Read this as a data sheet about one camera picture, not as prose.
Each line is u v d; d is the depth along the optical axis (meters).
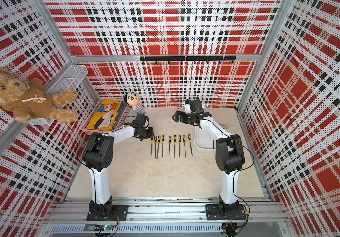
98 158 0.54
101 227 0.70
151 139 1.00
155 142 1.01
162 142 1.01
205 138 0.98
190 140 1.01
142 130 0.83
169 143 1.01
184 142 1.01
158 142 1.01
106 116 1.07
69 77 0.90
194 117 0.74
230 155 0.52
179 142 1.01
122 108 1.13
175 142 1.01
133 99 1.08
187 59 0.89
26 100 0.54
